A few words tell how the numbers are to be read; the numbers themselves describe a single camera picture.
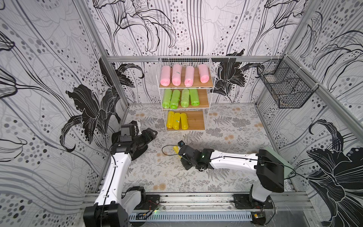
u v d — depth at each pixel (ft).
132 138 1.92
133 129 2.05
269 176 1.41
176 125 3.30
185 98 2.75
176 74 2.35
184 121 3.38
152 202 2.35
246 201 2.36
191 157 1.98
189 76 2.34
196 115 3.53
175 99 2.76
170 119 3.37
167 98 2.75
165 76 2.36
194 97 2.80
